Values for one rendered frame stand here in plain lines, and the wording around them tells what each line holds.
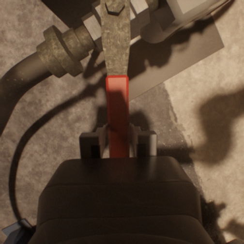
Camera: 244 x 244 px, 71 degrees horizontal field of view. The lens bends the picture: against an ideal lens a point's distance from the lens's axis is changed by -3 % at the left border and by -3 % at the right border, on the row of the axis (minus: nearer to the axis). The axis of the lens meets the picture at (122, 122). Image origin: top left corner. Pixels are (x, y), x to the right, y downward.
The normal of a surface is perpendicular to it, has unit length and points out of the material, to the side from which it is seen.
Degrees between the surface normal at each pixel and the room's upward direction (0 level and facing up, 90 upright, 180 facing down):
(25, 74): 15
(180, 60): 0
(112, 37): 0
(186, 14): 45
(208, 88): 0
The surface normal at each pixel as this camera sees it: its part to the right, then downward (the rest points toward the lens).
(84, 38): 0.11, 0.41
